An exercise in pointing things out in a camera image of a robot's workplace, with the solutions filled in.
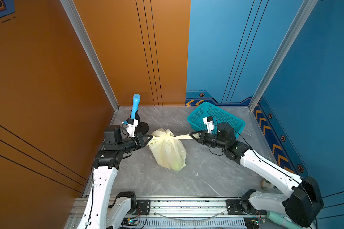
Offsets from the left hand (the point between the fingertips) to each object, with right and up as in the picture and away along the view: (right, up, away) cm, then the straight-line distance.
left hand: (152, 135), depth 70 cm
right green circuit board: (+50, -43, 0) cm, 67 cm away
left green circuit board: (-11, -44, +1) cm, 45 cm away
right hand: (+20, 0, +4) cm, 20 cm away
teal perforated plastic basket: (+41, +10, +41) cm, 59 cm away
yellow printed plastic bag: (+9, -9, +1) cm, 13 cm away
